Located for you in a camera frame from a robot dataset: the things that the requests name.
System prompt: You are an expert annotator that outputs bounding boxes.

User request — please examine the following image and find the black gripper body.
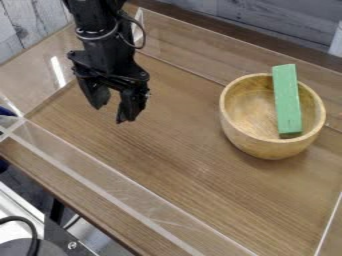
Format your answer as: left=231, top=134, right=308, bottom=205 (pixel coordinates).
left=66, top=36, right=149, bottom=92

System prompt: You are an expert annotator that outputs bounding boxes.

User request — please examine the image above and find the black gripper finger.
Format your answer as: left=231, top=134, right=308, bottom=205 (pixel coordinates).
left=77, top=77, right=110, bottom=110
left=116, top=87, right=149, bottom=124

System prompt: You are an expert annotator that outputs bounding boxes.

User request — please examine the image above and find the light wooden bowl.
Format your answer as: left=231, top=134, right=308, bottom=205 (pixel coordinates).
left=219, top=73, right=327, bottom=160

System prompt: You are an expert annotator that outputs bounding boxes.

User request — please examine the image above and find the green wooden block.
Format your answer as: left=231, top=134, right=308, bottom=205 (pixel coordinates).
left=271, top=64, right=303, bottom=138

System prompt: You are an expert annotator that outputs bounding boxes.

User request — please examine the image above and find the blue object at edge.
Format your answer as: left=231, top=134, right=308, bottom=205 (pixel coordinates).
left=0, top=106, right=17, bottom=117

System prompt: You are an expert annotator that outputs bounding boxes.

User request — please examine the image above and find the black table leg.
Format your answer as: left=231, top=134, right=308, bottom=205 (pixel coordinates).
left=49, top=199, right=65, bottom=225

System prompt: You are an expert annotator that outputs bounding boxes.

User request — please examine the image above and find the black metal clamp plate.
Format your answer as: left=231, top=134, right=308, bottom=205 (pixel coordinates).
left=44, top=219, right=98, bottom=256

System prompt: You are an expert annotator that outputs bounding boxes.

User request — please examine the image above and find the clear acrylic tray wall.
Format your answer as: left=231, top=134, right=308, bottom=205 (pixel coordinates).
left=0, top=10, right=342, bottom=256

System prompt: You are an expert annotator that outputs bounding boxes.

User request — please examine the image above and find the black cable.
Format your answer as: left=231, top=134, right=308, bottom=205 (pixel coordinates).
left=0, top=215, right=40, bottom=256

